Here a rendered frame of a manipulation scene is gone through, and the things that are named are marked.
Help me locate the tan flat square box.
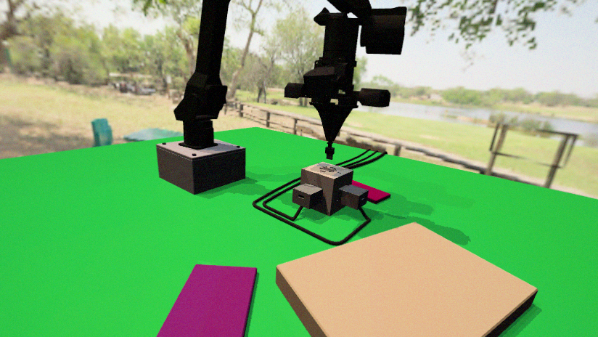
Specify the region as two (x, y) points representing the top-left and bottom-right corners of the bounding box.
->
(275, 222), (538, 337)

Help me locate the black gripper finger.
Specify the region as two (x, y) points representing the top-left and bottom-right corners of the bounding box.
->
(330, 105), (359, 142)
(309, 102), (335, 141)

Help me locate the purple flat rectangular slab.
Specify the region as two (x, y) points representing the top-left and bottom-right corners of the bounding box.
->
(157, 264), (257, 337)

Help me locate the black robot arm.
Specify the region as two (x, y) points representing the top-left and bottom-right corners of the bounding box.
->
(173, 0), (407, 150)

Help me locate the beige cube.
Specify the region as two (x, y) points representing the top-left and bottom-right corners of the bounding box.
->
(300, 151), (388, 216)

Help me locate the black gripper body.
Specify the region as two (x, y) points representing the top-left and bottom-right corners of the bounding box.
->
(284, 51), (390, 107)

